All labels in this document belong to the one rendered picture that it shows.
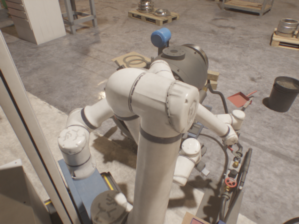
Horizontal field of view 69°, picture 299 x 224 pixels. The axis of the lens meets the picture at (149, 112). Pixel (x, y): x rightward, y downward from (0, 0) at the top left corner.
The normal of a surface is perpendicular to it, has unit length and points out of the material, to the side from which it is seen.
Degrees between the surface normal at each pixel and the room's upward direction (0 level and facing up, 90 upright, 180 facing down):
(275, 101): 93
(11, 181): 0
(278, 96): 93
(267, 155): 0
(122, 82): 40
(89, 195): 0
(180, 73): 35
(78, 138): 10
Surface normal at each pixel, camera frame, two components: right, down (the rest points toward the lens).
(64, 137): -0.08, -0.68
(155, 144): -0.14, 0.48
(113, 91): -0.65, 0.16
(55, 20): 0.81, 0.36
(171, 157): 0.56, 0.46
